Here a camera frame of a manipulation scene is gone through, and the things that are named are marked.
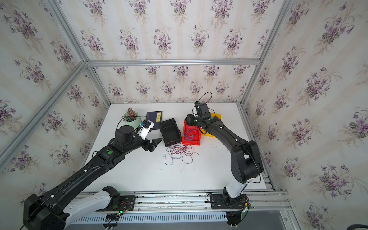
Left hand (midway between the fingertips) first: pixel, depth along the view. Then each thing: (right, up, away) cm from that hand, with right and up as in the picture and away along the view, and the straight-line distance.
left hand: (157, 135), depth 74 cm
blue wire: (+18, -2, +22) cm, 28 cm away
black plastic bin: (+4, -2, +30) cm, 31 cm away
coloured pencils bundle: (-23, +11, +20) cm, 32 cm away
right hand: (+18, +8, +15) cm, 25 cm away
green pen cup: (-17, +6, +15) cm, 23 cm away
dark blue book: (-8, +9, +36) cm, 38 cm away
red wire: (+16, -13, +19) cm, 27 cm away
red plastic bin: (+22, -6, +19) cm, 30 cm away
